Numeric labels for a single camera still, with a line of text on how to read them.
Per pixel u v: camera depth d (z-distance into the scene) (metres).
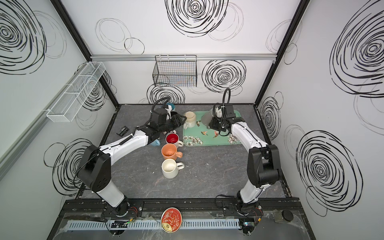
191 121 0.99
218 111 0.83
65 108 0.72
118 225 0.71
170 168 0.87
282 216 0.64
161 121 0.69
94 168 0.45
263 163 0.47
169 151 0.92
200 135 1.02
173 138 0.95
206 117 0.93
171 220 0.68
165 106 0.77
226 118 0.71
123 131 1.02
